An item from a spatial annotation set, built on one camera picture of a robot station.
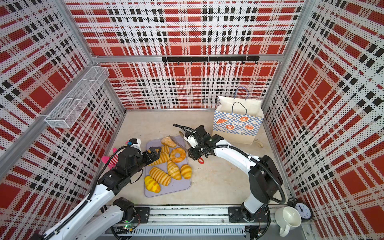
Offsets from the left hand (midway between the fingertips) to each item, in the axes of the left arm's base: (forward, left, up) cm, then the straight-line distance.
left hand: (156, 153), depth 78 cm
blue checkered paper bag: (+18, -46, +5) cm, 50 cm away
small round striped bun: (-5, -15, -12) cm, 20 cm away
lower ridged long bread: (-7, -1, -12) cm, 15 cm away
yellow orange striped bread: (-12, +3, -13) cm, 18 cm away
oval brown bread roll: (+14, -3, -11) cm, 18 cm away
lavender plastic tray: (-11, -9, -18) cm, 23 cm away
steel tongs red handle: (-3, -23, -1) cm, 23 cm away
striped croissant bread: (-4, -8, -13) cm, 16 cm away
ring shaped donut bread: (+6, -12, -15) cm, 20 cm away
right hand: (+2, -19, -4) cm, 20 cm away
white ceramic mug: (-28, -66, -16) cm, 73 cm away
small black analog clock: (-24, -75, -14) cm, 80 cm away
